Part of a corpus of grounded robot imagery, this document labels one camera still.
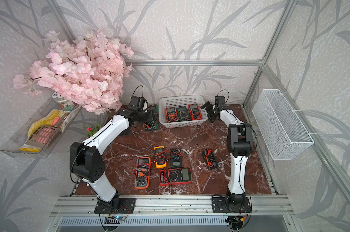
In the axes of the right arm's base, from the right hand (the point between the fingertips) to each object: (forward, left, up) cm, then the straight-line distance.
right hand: (202, 109), depth 104 cm
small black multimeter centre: (-35, +19, -6) cm, 40 cm away
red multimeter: (+1, +6, -5) cm, 7 cm away
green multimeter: (-19, +31, +15) cm, 39 cm away
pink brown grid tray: (-37, +74, +26) cm, 87 cm away
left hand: (-13, +32, +9) cm, 36 cm away
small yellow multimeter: (-34, +28, -6) cm, 44 cm away
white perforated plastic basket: (+19, +27, -10) cm, 34 cm away
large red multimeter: (-45, +19, -7) cm, 49 cm away
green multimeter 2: (+3, +15, -7) cm, 17 cm away
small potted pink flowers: (-23, +68, +8) cm, 72 cm away
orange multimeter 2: (-43, +37, -5) cm, 57 cm away
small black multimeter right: (-35, -2, -7) cm, 35 cm away
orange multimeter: (0, +23, -6) cm, 24 cm away
